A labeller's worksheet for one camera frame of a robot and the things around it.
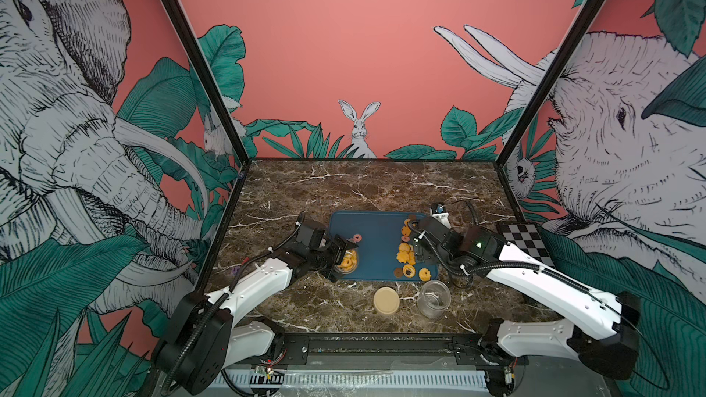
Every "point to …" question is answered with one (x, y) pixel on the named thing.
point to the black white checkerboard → (529, 237)
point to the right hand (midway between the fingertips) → (428, 241)
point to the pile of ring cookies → (350, 256)
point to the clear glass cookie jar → (434, 299)
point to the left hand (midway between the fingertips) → (357, 250)
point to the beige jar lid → (386, 300)
